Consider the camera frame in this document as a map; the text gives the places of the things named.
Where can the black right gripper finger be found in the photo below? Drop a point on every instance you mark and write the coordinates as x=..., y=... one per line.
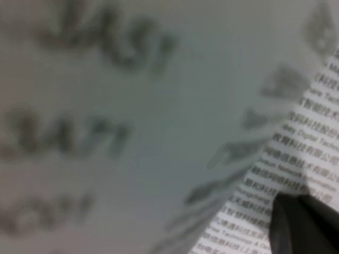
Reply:
x=301, y=224

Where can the white HEEC catalogue book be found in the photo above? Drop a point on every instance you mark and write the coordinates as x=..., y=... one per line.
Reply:
x=162, y=126

